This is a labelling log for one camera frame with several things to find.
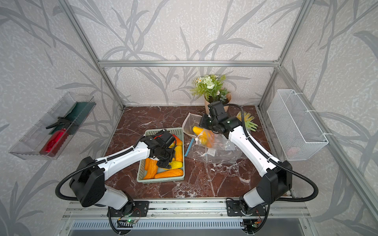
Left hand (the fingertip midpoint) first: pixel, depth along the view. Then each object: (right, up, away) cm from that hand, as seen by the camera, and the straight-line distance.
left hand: (177, 160), depth 83 cm
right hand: (+13, +23, -3) cm, 26 cm away
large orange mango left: (-14, -3, -2) cm, 15 cm away
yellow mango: (-1, -3, 0) cm, 3 cm away
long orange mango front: (-5, -7, -2) cm, 8 cm away
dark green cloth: (-44, +26, -15) cm, 53 cm away
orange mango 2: (+17, +12, +1) cm, 21 cm away
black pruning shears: (-49, +23, -17) cm, 57 cm away
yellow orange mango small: (+11, +17, +4) cm, 20 cm away
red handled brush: (-46, +14, -24) cm, 54 cm away
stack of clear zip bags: (+22, 0, +11) cm, 24 cm away
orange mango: (0, +4, +5) cm, 7 cm away
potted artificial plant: (+19, +44, +8) cm, 48 cm away
